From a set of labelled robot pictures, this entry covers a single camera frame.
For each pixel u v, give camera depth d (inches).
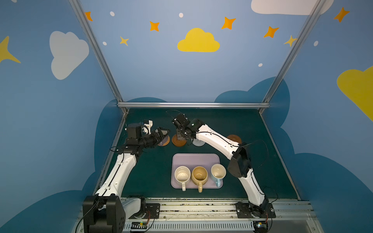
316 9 27.7
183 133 24.7
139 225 28.8
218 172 33.7
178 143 40.3
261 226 28.9
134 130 23.8
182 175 33.9
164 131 28.6
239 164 20.6
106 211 16.0
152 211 29.2
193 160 39.2
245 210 29.4
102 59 34.9
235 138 41.0
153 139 27.7
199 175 33.9
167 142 39.9
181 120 26.8
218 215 28.9
